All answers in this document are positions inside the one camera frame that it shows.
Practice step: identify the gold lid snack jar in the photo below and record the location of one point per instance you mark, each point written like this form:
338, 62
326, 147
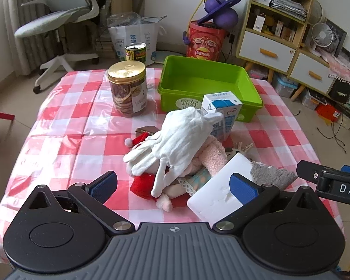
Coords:
128, 86

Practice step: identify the green plastic bin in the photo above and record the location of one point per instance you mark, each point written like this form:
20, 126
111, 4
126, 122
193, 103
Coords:
184, 82

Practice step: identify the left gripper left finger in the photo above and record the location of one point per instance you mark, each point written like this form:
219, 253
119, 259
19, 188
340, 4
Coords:
90, 199

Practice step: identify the green yellow tin can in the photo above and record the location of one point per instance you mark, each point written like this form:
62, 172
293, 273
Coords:
136, 52

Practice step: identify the red chips bucket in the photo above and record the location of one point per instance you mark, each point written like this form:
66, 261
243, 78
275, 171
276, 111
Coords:
204, 41

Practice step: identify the grey office chair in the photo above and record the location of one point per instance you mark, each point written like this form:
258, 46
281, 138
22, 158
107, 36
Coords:
61, 13

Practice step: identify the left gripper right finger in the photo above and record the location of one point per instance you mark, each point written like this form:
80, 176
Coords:
254, 198

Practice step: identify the clear blue storage box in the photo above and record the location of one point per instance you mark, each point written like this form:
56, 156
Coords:
283, 86

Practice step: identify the blue white milk carton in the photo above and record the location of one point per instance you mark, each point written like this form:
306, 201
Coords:
227, 104

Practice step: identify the white foam block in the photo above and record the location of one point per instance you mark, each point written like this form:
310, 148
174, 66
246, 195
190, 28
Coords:
214, 201

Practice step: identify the red white checkered tablecloth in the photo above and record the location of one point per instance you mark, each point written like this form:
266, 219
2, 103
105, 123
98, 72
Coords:
78, 136

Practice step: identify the grey fuzzy cloth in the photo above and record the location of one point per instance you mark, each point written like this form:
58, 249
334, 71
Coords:
263, 174

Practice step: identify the white desk fan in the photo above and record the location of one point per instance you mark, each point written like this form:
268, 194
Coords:
319, 35

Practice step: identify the white paper shopping bag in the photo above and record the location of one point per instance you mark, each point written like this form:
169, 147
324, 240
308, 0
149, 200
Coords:
129, 28

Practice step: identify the wooden shelf cabinet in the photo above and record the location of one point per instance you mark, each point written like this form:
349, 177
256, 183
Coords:
275, 34

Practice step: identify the pink plush towel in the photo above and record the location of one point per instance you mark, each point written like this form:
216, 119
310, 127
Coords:
211, 156

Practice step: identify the red santa plush doll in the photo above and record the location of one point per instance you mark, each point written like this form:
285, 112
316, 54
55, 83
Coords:
142, 185

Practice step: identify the white cloth gloves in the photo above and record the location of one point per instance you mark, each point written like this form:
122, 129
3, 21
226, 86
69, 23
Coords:
172, 148

